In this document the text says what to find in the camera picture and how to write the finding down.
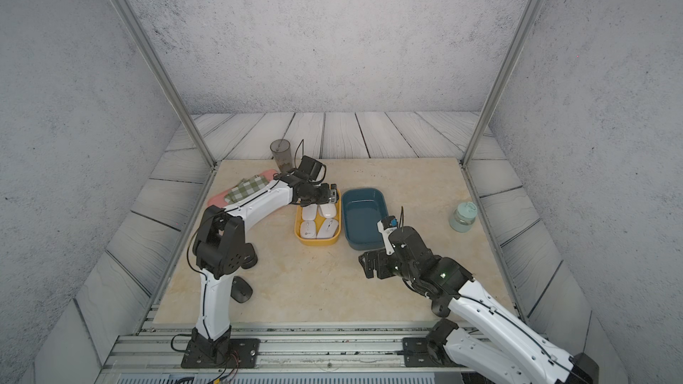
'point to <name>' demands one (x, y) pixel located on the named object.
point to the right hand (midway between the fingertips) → (375, 256)
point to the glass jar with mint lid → (463, 217)
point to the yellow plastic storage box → (316, 242)
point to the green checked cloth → (245, 188)
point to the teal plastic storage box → (363, 208)
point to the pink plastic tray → (219, 199)
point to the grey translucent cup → (280, 148)
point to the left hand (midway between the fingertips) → (334, 198)
